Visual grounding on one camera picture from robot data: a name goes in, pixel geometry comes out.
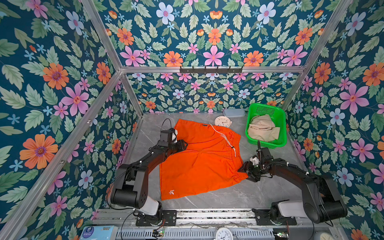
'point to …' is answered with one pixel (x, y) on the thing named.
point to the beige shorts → (262, 128)
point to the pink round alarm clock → (223, 120)
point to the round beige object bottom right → (326, 236)
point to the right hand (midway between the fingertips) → (240, 172)
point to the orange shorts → (211, 160)
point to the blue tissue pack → (99, 232)
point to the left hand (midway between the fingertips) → (186, 141)
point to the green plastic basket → (278, 116)
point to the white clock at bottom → (223, 233)
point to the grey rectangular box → (235, 114)
